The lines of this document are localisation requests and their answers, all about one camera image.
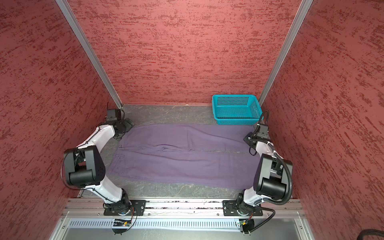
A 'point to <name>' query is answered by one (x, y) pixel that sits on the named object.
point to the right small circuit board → (248, 225)
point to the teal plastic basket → (236, 109)
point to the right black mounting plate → (229, 208)
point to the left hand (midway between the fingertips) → (128, 130)
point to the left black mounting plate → (125, 207)
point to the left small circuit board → (120, 222)
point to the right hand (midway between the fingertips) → (246, 140)
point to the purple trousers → (208, 155)
